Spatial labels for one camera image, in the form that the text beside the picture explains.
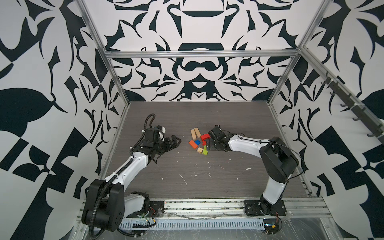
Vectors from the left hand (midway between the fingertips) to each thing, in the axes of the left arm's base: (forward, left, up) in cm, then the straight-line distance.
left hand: (176, 140), depth 85 cm
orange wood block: (+4, -9, -12) cm, 15 cm away
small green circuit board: (-40, -45, -13) cm, 61 cm away
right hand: (+3, -23, -10) cm, 25 cm away
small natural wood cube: (0, -13, -11) cm, 17 cm away
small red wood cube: (+3, -17, -10) cm, 20 cm away
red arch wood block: (+6, -17, -6) cm, 19 cm away
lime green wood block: (-2, -17, -11) cm, 20 cm away
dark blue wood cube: (+5, -13, -12) cm, 18 cm away
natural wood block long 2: (+12, -13, -11) cm, 21 cm away
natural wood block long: (+10, -10, -12) cm, 19 cm away
